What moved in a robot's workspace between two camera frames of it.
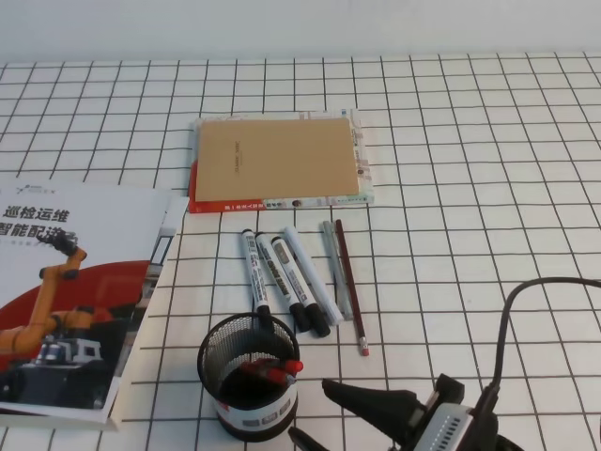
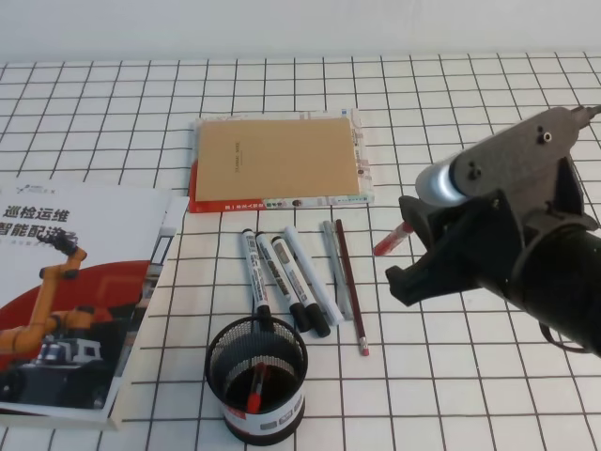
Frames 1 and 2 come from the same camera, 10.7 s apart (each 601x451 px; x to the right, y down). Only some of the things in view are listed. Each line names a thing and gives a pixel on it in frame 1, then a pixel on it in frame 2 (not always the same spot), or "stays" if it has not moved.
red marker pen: [271, 370] → [392, 240]
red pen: [283, 373] → [254, 397]
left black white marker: [257, 278] stays
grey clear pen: [337, 271] stays
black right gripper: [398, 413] → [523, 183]
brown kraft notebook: [275, 159] stays
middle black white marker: [298, 314] stays
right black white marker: [313, 308] stays
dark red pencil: [351, 287] stays
